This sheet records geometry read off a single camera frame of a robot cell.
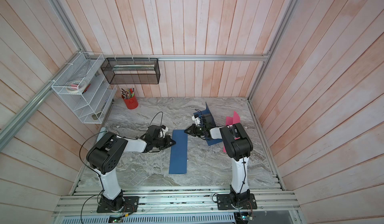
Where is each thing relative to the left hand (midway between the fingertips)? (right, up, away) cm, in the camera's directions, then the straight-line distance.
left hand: (175, 144), depth 95 cm
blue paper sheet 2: (+23, +2, 0) cm, 23 cm away
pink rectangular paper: (+40, +15, +16) cm, 46 cm away
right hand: (+6, +9, +3) cm, 11 cm away
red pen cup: (-33, +33, +7) cm, 47 cm away
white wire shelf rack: (-44, +24, -17) cm, 53 cm away
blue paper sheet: (+2, -6, -5) cm, 8 cm away
